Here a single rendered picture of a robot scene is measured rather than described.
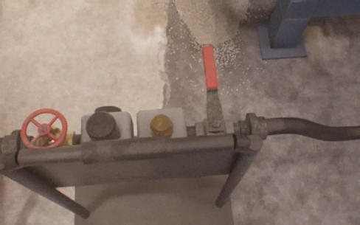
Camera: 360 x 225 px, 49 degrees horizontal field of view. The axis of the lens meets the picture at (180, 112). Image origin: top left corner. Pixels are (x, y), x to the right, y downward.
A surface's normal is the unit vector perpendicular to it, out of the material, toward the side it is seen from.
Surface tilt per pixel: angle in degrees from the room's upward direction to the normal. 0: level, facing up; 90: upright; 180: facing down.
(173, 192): 0
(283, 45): 90
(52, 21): 0
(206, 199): 0
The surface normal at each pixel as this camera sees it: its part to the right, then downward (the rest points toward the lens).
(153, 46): 0.00, -0.37
